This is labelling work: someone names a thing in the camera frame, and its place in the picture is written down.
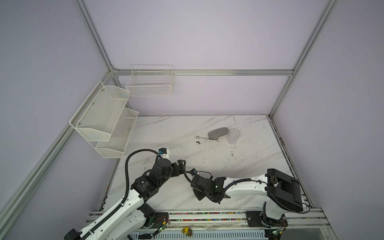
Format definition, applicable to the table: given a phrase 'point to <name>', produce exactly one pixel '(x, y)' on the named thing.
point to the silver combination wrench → (217, 140)
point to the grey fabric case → (218, 132)
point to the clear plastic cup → (233, 135)
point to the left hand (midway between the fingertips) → (178, 164)
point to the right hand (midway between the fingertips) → (194, 190)
